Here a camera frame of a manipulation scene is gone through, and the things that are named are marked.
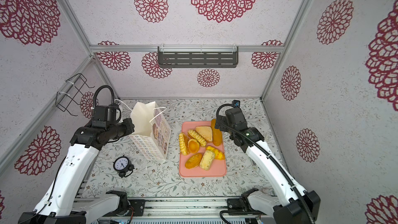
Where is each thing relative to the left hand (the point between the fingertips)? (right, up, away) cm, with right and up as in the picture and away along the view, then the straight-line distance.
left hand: (134, 128), depth 74 cm
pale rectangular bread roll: (+36, -18, +9) cm, 41 cm away
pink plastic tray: (+42, -24, +12) cm, 50 cm away
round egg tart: (+28, -12, +16) cm, 34 cm away
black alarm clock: (-11, -21, +11) cm, 26 cm away
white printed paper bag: (+11, -1, -7) cm, 13 cm away
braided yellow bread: (+27, -6, +20) cm, 34 cm away
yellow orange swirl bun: (+42, -16, +14) cm, 47 cm away
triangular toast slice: (+36, -4, +23) cm, 43 cm away
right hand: (+45, +5, +3) cm, 45 cm away
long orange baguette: (+42, -6, +21) cm, 48 cm away
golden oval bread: (+28, -19, +10) cm, 35 cm away
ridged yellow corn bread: (+22, -10, +16) cm, 29 cm away
